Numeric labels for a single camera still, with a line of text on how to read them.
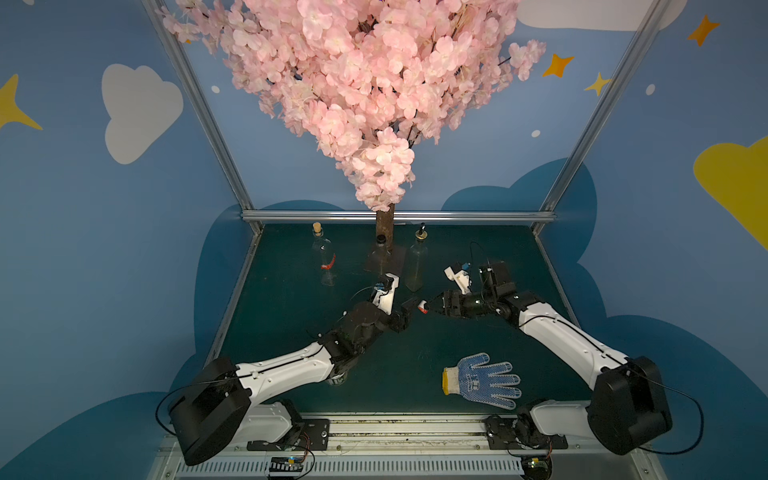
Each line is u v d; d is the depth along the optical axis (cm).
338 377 79
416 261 90
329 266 95
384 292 66
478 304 71
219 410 41
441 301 72
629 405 41
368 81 47
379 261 87
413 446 73
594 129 91
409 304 71
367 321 58
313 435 74
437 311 73
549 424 62
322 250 88
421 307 78
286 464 73
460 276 77
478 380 83
